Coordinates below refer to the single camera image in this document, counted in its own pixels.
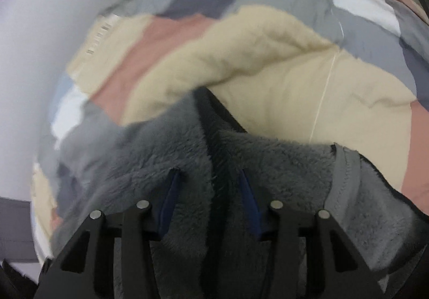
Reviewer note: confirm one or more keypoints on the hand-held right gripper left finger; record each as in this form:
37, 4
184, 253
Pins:
169, 198

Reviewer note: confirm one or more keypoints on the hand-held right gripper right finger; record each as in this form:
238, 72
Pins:
249, 205

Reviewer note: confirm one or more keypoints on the grey fleece jacket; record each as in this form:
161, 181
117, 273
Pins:
295, 168

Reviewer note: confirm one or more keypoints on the patchwork quilt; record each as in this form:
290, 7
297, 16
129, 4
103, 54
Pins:
268, 77

